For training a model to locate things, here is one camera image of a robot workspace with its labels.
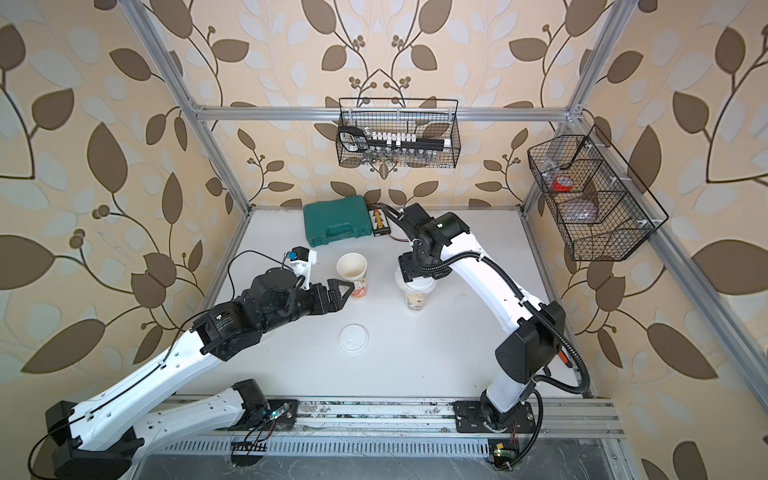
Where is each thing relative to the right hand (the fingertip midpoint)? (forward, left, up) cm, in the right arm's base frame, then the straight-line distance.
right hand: (419, 272), depth 79 cm
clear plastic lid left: (-10, +19, -19) cm, 29 cm away
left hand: (-8, +19, +8) cm, 22 cm away
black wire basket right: (+8, -46, +13) cm, 49 cm away
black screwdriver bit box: (+35, +12, -18) cm, 41 cm away
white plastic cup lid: (-3, +5, +5) cm, 8 cm away
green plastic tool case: (+37, +29, -17) cm, 50 cm away
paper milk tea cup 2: (+8, +19, -7) cm, 22 cm away
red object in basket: (+18, -40, +13) cm, 46 cm away
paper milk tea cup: (-2, +1, -12) cm, 12 cm away
